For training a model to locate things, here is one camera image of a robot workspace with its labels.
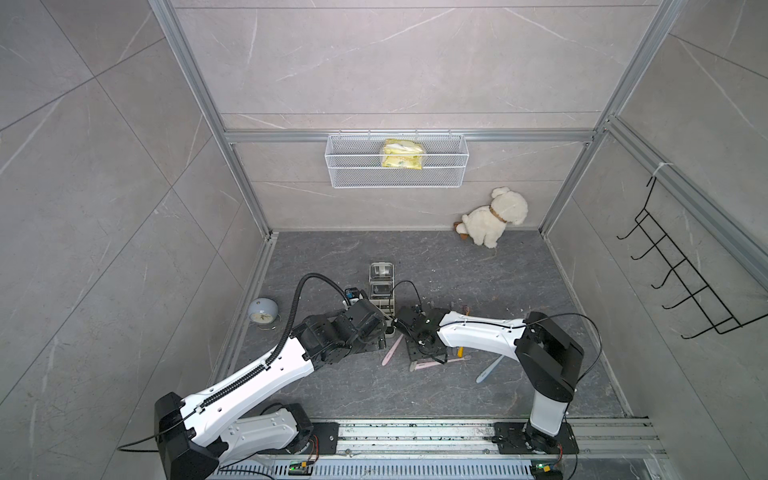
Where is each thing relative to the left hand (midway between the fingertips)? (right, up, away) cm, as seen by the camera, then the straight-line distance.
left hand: (376, 331), depth 74 cm
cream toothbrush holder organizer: (0, +11, +30) cm, 32 cm away
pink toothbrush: (+4, -9, +14) cm, 18 cm away
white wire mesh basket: (-8, +50, +22) cm, 55 cm away
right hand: (+13, -9, +14) cm, 21 cm away
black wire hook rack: (+71, +9, -13) cm, 72 cm away
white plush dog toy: (+40, +31, +35) cm, 61 cm away
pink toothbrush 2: (+14, -13, +12) cm, 23 cm away
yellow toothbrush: (+25, -10, +14) cm, 30 cm away
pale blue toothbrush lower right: (+32, -13, +10) cm, 36 cm away
